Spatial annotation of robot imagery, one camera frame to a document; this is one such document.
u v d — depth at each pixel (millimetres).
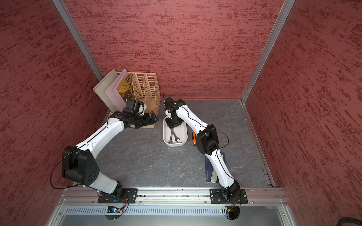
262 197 757
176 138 965
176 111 684
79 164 426
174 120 815
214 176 771
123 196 726
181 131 997
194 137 970
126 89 979
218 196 739
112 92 878
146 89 1107
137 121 710
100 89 873
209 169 830
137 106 686
